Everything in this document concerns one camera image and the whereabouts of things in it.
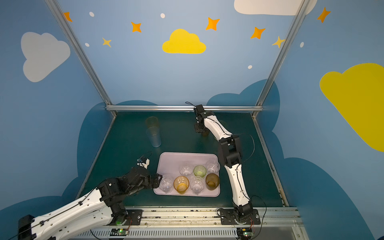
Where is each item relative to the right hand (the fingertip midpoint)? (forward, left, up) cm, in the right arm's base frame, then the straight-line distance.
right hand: (202, 127), depth 103 cm
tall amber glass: (0, +35, +4) cm, 35 cm away
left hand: (-39, +23, +3) cm, 45 cm away
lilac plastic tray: (-24, +21, -9) cm, 33 cm away
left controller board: (-62, +39, -7) cm, 73 cm away
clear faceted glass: (-37, +2, -8) cm, 38 cm away
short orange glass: (-38, +11, -4) cm, 40 cm away
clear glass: (-38, +20, -8) cm, 44 cm away
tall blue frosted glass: (-7, +33, -2) cm, 34 cm away
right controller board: (-59, -22, -9) cm, 64 cm away
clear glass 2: (-29, +9, -7) cm, 32 cm away
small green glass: (-29, +1, -6) cm, 30 cm away
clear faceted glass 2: (-26, -7, -8) cm, 28 cm away
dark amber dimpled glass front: (-35, -7, -7) cm, 36 cm away
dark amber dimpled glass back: (0, -3, -7) cm, 8 cm away
